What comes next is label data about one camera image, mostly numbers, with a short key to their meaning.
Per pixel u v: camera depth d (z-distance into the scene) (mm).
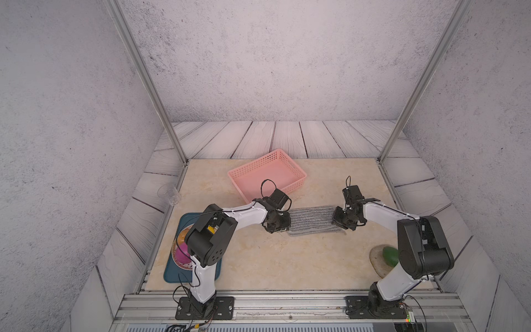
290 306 746
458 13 711
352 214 711
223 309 728
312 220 951
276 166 1168
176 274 791
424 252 462
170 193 1025
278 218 808
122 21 728
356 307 726
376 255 853
